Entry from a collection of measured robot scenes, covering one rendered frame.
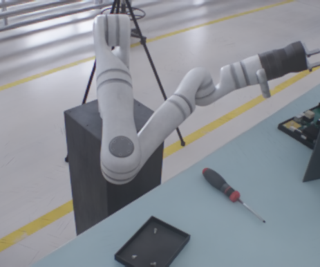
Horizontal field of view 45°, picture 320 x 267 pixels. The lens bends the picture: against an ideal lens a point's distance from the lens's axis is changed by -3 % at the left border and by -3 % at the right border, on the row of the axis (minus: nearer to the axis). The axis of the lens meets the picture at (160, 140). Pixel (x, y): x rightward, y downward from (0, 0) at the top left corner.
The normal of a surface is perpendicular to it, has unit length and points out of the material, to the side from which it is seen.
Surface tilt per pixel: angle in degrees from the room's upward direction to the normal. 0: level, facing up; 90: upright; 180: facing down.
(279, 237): 0
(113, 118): 22
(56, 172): 0
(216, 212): 0
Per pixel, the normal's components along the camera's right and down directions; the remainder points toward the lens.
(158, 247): 0.06, -0.82
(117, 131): 0.00, -0.57
